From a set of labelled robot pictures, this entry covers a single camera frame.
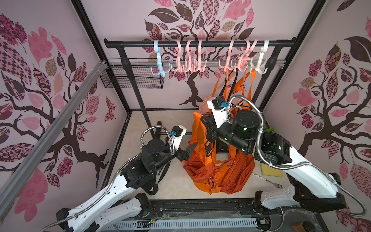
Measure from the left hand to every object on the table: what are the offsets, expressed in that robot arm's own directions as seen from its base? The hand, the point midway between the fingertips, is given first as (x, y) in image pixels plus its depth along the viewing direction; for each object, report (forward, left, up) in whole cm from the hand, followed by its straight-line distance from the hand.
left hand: (189, 141), depth 62 cm
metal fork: (-9, -49, -32) cm, 60 cm away
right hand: (+1, -4, +16) cm, 16 cm away
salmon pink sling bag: (+43, -21, -7) cm, 49 cm away
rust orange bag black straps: (-4, -29, -29) cm, 41 cm away
